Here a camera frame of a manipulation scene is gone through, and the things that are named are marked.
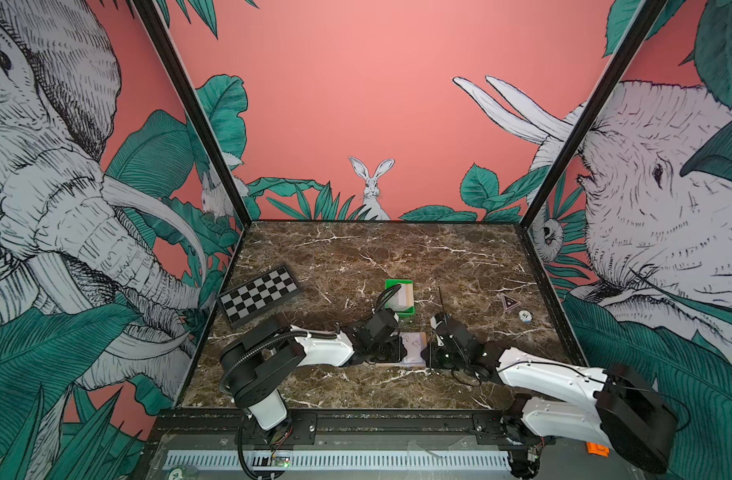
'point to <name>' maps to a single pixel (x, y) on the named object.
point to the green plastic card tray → (390, 283)
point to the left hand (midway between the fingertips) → (411, 352)
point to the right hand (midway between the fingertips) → (418, 353)
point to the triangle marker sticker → (509, 303)
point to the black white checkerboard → (257, 295)
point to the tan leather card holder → (413, 344)
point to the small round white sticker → (525, 316)
